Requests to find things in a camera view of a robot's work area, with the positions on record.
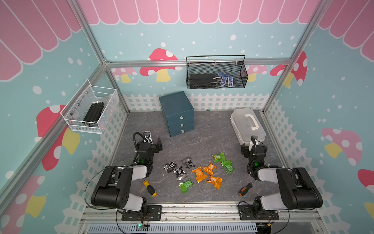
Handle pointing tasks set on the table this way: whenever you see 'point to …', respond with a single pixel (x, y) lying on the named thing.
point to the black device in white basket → (94, 112)
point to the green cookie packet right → (228, 165)
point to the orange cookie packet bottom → (216, 181)
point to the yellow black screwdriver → (150, 188)
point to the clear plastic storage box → (246, 124)
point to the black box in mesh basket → (201, 81)
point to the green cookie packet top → (220, 157)
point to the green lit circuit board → (140, 227)
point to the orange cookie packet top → (209, 169)
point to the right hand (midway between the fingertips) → (252, 143)
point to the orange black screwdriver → (245, 189)
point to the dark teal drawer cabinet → (178, 113)
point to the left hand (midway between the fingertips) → (152, 140)
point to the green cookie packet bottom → (185, 185)
